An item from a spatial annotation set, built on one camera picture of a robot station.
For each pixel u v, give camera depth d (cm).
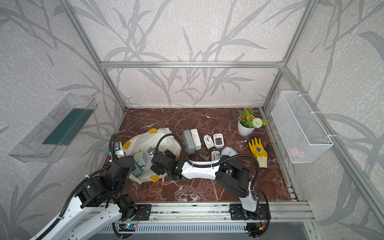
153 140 93
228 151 93
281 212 75
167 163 63
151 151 69
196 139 94
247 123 96
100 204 46
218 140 97
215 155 91
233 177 47
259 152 93
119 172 49
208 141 90
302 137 62
